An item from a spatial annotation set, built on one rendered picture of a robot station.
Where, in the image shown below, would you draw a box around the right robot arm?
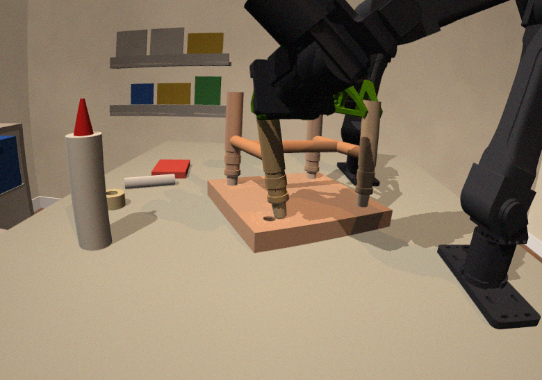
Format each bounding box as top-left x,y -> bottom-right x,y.
337,46 -> 397,186

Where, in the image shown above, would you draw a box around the red flat rectangular block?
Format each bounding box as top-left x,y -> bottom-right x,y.
151,160 -> 190,179

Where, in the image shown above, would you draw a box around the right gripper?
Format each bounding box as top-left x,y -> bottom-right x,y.
334,77 -> 378,118

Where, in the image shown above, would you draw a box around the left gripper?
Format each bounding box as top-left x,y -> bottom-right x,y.
249,54 -> 336,120

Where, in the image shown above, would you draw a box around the light brown wooden stool seat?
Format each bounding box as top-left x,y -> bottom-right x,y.
207,172 -> 393,253

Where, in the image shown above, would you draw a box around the brown wooden stool legs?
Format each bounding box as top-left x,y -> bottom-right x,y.
224,92 -> 381,219

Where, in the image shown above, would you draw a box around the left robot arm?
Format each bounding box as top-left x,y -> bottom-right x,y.
244,0 -> 542,329

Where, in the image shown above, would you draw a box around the beige bottle with red pointed cap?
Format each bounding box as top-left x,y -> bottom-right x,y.
65,99 -> 112,251

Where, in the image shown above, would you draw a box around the white cylinder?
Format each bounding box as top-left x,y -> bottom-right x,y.
124,174 -> 176,189

